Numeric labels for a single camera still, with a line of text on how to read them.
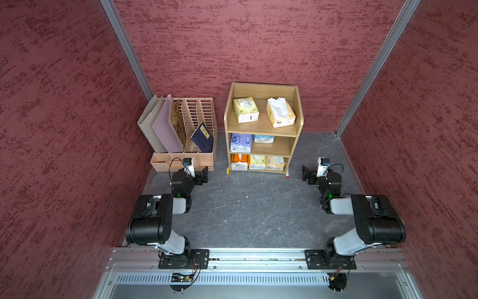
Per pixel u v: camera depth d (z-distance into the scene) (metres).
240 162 0.95
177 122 1.00
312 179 0.83
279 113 0.76
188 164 0.79
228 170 1.02
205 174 0.85
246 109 0.79
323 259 0.74
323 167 0.80
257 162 0.97
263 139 0.90
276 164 0.97
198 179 0.83
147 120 0.85
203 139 1.03
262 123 0.81
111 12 0.71
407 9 0.71
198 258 0.75
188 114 1.07
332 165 0.77
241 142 0.85
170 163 0.97
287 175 1.00
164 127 0.94
